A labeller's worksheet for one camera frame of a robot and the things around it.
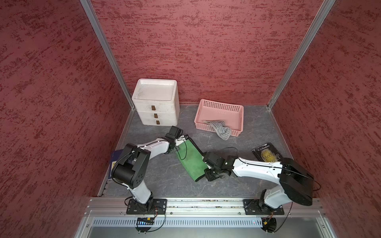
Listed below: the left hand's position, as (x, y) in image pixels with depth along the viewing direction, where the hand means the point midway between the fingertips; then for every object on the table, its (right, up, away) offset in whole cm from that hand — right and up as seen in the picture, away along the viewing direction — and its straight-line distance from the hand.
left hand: (170, 143), depth 96 cm
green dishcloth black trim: (+14, -8, -5) cm, 17 cm away
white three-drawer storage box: (-7, +27, -6) cm, 29 cm away
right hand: (+24, -18, -14) cm, 33 cm away
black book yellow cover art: (+63, -6, -4) cm, 64 cm away
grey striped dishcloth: (+35, +8, -1) cm, 36 cm away
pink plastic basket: (+47, +19, +20) cm, 54 cm away
